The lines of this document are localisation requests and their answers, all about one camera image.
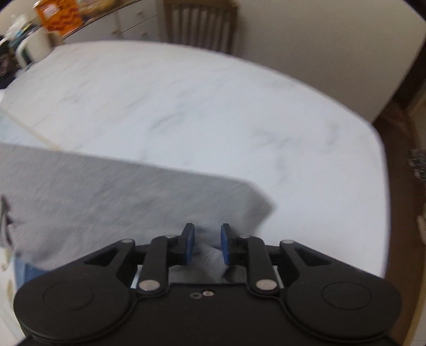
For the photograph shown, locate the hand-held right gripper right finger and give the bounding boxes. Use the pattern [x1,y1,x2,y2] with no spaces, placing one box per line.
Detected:
[220,222,337,296]

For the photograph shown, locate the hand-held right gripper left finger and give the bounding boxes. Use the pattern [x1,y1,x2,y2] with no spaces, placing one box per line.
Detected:
[84,222,195,297]

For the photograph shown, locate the grey ribbed garment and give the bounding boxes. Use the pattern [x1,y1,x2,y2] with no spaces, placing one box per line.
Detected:
[0,142,277,285]

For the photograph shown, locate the dark clothes pile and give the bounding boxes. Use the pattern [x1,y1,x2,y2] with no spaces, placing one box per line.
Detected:
[0,33,18,89]

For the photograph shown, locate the person's blue jeans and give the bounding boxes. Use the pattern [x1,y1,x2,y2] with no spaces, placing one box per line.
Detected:
[14,258,49,283]

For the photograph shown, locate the wooden chair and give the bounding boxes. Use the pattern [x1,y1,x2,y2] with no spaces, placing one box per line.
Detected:
[163,0,241,56]

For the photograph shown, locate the white drawer cabinet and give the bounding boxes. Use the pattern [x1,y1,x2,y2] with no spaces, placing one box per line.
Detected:
[63,0,167,44]

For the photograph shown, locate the white plastic container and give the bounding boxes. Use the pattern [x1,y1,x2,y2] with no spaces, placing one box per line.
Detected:
[15,30,54,69]

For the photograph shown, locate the orange printed box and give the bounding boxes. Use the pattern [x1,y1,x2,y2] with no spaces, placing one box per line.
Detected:
[35,0,84,32]

